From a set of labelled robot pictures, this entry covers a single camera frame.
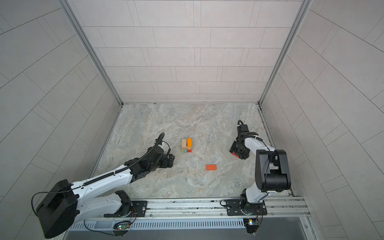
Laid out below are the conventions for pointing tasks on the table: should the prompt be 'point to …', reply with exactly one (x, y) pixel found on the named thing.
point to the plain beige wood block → (183, 144)
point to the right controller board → (250, 221)
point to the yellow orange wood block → (189, 142)
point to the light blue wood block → (185, 151)
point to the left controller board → (123, 227)
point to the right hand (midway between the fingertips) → (234, 151)
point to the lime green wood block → (182, 151)
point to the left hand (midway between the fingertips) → (173, 156)
